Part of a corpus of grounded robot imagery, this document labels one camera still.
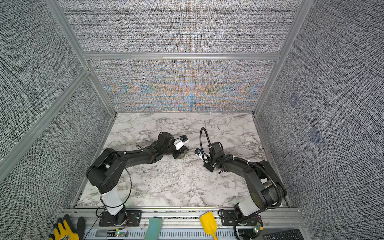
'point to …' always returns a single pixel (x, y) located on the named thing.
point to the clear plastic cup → (116, 145)
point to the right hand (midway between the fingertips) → (206, 159)
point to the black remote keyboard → (292, 234)
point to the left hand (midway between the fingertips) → (186, 148)
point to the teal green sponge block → (154, 229)
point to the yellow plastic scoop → (209, 224)
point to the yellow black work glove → (64, 229)
